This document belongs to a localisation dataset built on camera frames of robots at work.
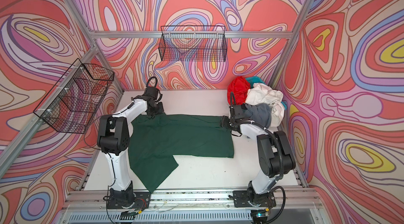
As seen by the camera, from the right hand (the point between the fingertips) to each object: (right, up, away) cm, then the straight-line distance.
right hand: (225, 125), depth 96 cm
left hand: (-41, +10, +5) cm, 42 cm away
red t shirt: (+10, +25, +6) cm, 28 cm away
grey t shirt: (+19, +7, -5) cm, 21 cm away
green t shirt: (-44, -9, -1) cm, 45 cm away
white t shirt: (+22, +20, +2) cm, 30 cm away
